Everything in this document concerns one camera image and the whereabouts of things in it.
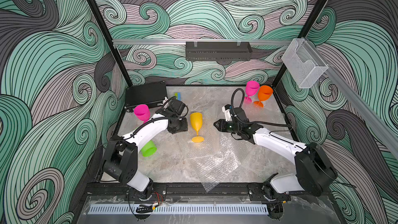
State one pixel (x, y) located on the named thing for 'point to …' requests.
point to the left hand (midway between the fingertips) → (185, 127)
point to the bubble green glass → (149, 149)
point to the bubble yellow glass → (196, 121)
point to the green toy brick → (178, 96)
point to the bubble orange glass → (265, 93)
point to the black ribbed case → (150, 94)
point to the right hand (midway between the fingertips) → (213, 125)
